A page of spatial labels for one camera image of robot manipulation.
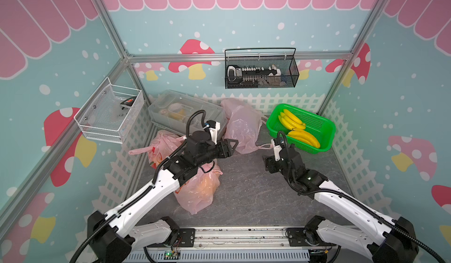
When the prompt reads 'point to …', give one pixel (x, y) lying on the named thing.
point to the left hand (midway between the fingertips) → (232, 146)
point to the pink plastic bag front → (165, 143)
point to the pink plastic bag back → (243, 124)
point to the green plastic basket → (322, 129)
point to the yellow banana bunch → (290, 121)
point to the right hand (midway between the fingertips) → (268, 154)
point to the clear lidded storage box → (170, 110)
